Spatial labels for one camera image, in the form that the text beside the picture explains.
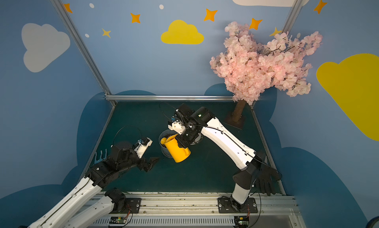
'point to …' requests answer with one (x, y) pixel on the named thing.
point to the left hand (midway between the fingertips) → (152, 150)
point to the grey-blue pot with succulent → (166, 133)
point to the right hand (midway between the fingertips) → (182, 143)
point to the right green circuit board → (241, 221)
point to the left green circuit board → (117, 220)
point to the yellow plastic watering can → (179, 154)
